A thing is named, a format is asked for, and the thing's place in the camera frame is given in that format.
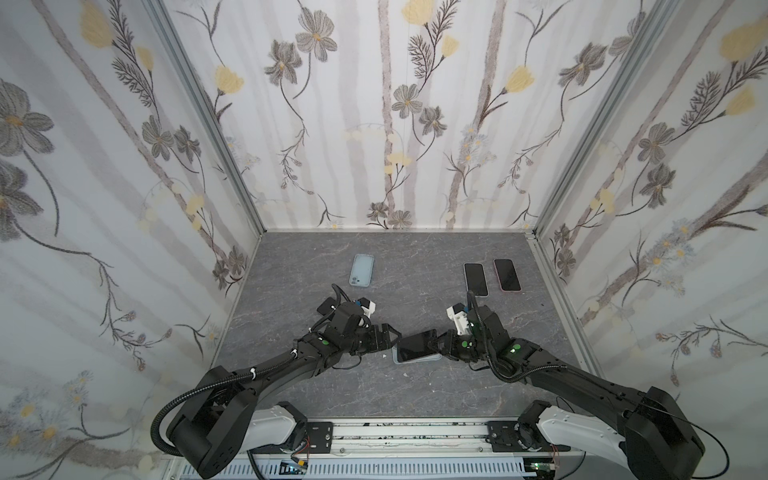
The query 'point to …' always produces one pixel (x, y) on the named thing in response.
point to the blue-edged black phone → (475, 277)
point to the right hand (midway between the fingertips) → (422, 340)
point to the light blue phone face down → (476, 279)
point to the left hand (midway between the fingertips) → (389, 333)
